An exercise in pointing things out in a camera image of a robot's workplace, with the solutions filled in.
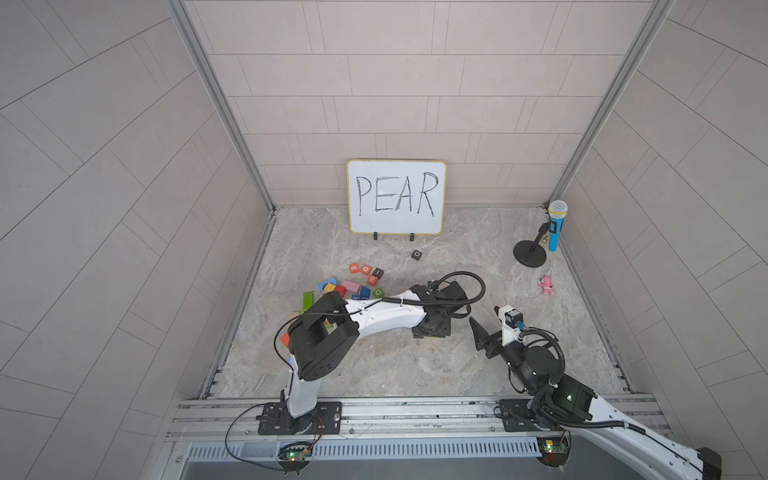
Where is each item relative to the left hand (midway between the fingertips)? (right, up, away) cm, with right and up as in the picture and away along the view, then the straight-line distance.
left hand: (444, 329), depth 85 cm
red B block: (-22, +12, +11) cm, 27 cm away
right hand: (+8, +6, -8) cm, 13 cm away
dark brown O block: (-7, +20, +17) cm, 27 cm away
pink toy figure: (+34, +12, +8) cm, 37 cm away
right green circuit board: (+23, -22, -17) cm, 36 cm away
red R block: (-28, +16, +14) cm, 35 cm away
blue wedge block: (-24, +9, +6) cm, 26 cm away
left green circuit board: (-36, -20, -21) cm, 46 cm away
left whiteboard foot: (-21, +27, +21) cm, 40 cm away
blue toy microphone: (+32, +34, -1) cm, 47 cm away
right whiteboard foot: (-8, +26, +21) cm, 35 cm away
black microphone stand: (+32, +21, +16) cm, 42 cm away
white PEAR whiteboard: (-14, +40, +17) cm, 46 cm away
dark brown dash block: (-20, +15, +11) cm, 27 cm away
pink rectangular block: (-28, +11, +9) cm, 31 cm away
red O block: (-24, +16, +13) cm, 31 cm away
